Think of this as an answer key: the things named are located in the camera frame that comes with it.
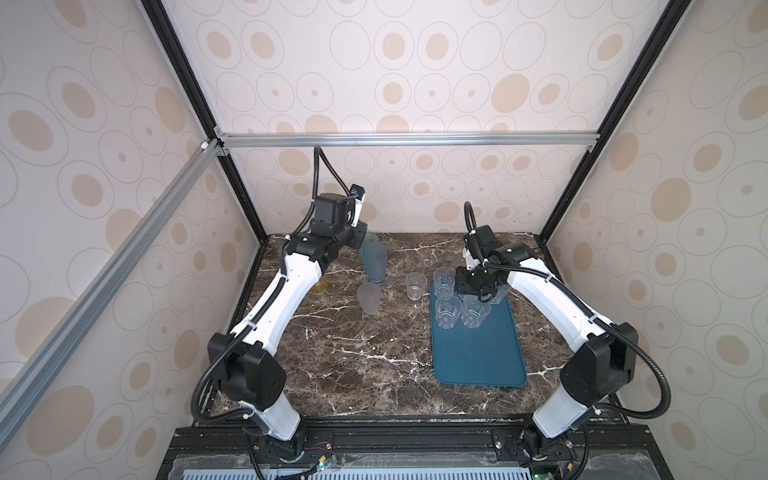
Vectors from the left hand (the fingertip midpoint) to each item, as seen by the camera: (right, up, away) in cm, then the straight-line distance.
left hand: (369, 218), depth 78 cm
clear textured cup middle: (+33, -27, +19) cm, 47 cm away
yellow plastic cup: (-19, -20, +24) cm, 36 cm away
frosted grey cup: (-2, -22, +22) cm, 32 cm away
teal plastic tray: (+34, -39, +10) cm, 53 cm away
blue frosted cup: (0, -10, +27) cm, 28 cm away
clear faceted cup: (+24, -27, +19) cm, 41 cm away
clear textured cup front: (+14, -19, +26) cm, 35 cm away
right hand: (+28, -18, +6) cm, 34 cm away
